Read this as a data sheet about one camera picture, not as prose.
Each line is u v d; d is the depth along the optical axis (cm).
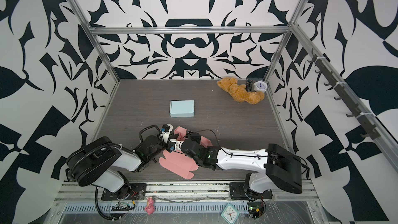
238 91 102
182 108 99
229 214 68
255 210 71
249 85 115
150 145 67
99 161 45
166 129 74
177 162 82
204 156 60
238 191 74
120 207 73
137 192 73
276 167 42
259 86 115
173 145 67
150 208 67
